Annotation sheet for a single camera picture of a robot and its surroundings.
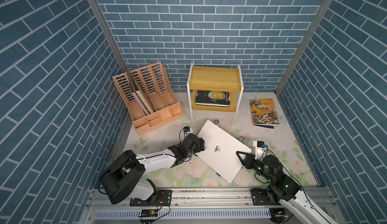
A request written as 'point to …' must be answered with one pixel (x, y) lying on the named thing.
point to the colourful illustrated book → (264, 113)
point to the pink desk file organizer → (148, 96)
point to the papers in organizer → (145, 110)
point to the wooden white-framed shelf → (202, 78)
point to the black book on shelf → (213, 98)
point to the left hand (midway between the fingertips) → (203, 144)
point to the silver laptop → (220, 151)
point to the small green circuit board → (149, 213)
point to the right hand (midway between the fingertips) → (239, 154)
